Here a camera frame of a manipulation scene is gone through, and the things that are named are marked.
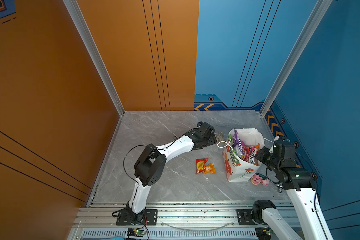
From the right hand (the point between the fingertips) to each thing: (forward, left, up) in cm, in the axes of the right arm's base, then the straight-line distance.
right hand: (256, 150), depth 73 cm
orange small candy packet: (0, +20, -21) cm, 29 cm away
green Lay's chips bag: (+3, +13, +5) cm, 14 cm away
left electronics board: (-31, +59, -23) cm, 71 cm away
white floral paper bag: (-8, +10, -5) cm, 14 cm away
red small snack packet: (+1, +26, -18) cm, 32 cm away
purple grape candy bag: (+2, +4, -5) cm, 6 cm away
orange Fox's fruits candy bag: (0, +1, -2) cm, 2 cm away
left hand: (+14, +18, -10) cm, 25 cm away
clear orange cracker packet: (+22, +12, -20) cm, 32 cm away
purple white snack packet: (+3, +9, +1) cm, 10 cm away
